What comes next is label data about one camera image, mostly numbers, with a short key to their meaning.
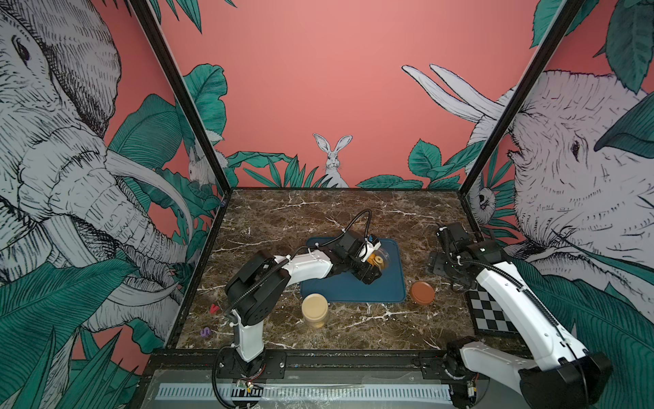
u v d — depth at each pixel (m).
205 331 0.78
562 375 0.37
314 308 0.75
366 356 0.77
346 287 0.90
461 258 0.53
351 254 0.74
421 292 0.89
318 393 0.70
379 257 0.87
